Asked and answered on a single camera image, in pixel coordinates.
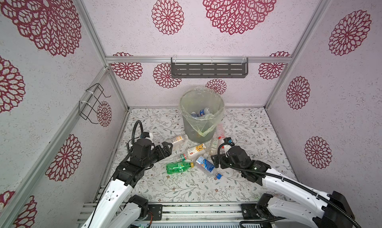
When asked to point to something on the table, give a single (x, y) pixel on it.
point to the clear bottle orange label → (178, 138)
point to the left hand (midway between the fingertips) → (166, 150)
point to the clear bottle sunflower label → (196, 150)
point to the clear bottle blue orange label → (209, 167)
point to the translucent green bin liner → (203, 107)
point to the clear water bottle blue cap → (193, 114)
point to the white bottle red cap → (220, 131)
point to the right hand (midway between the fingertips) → (217, 153)
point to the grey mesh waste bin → (192, 133)
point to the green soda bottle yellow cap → (180, 167)
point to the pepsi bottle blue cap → (205, 111)
